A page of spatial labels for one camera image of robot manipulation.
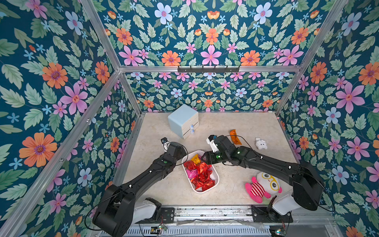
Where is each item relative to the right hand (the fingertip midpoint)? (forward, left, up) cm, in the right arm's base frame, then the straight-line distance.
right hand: (204, 158), depth 80 cm
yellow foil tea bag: (+2, +5, -6) cm, 8 cm away
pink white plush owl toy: (-11, -32, -6) cm, 35 cm away
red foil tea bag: (-4, +1, -5) cm, 6 cm away
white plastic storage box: (-6, -6, -11) cm, 14 cm away
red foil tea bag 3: (-9, +1, -10) cm, 13 cm away
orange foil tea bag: (+22, -21, -11) cm, 32 cm away
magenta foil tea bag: (-6, +7, -7) cm, 11 cm away
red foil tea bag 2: (-2, +8, -6) cm, 10 cm away
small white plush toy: (+16, -37, -10) cm, 42 cm away
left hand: (+7, +16, -3) cm, 17 cm away
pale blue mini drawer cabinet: (+25, +13, +3) cm, 29 cm away
